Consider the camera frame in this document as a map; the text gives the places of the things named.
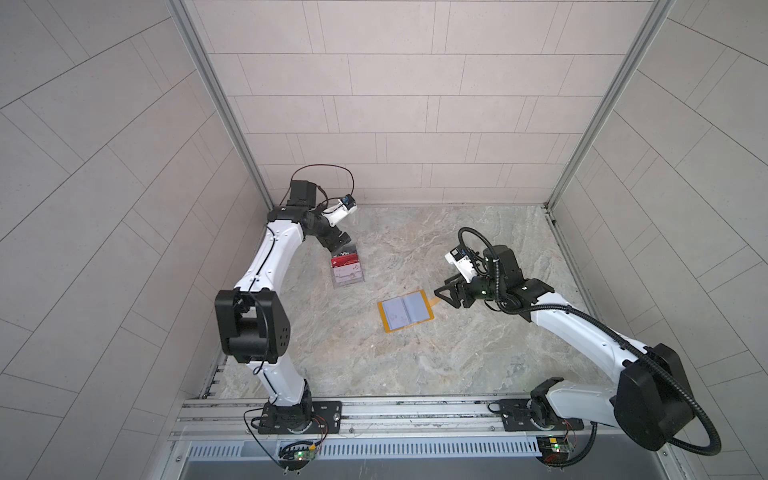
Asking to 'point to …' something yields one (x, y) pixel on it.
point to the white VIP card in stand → (347, 273)
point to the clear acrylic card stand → (345, 252)
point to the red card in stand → (345, 259)
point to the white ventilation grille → (253, 450)
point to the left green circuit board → (294, 456)
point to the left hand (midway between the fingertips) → (343, 220)
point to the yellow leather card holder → (405, 310)
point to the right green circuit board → (553, 450)
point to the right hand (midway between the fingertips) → (441, 289)
